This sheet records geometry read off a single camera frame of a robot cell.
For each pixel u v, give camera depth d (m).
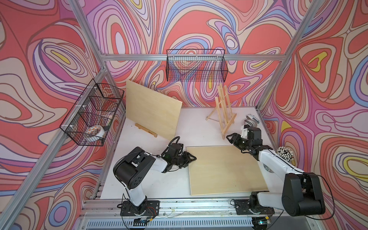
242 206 0.73
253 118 1.11
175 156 0.76
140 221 0.70
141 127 1.02
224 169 0.86
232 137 0.80
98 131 0.72
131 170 0.48
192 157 0.88
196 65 0.96
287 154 0.73
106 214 0.72
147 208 0.72
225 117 0.97
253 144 0.68
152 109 0.91
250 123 1.06
